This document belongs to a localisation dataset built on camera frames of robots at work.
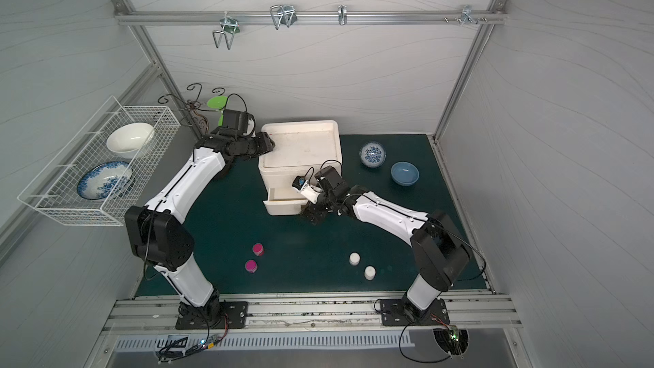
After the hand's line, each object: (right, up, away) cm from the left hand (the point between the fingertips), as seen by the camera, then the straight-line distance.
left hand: (272, 144), depth 85 cm
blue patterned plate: (-38, -10, -21) cm, 45 cm away
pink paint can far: (-4, -36, -1) cm, 36 cm away
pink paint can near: (-6, -40, -5) cm, 40 cm away
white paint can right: (+33, -41, -6) cm, 53 cm away
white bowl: (-39, +1, -12) cm, 41 cm away
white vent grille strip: (+2, -56, -15) cm, 58 cm away
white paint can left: (+28, -38, -3) cm, 47 cm away
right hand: (+12, -19, -1) cm, 22 cm away
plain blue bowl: (+51, -11, +20) cm, 56 cm away
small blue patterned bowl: (+39, -3, +26) cm, 47 cm away
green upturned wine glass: (-19, +15, +1) cm, 24 cm away
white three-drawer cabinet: (+10, -1, 0) cm, 11 cm away
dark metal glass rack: (-30, +11, +6) cm, 32 cm away
